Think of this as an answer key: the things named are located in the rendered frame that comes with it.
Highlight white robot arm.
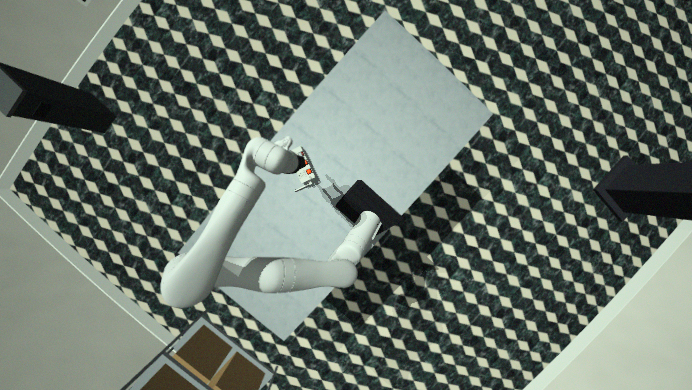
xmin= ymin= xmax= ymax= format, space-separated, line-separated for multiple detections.
xmin=161 ymin=137 xmax=382 ymax=308

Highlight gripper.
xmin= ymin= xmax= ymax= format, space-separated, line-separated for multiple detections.
xmin=274 ymin=137 xmax=306 ymax=174

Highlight white power strip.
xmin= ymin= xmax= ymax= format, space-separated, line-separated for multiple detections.
xmin=291 ymin=146 xmax=316 ymax=192

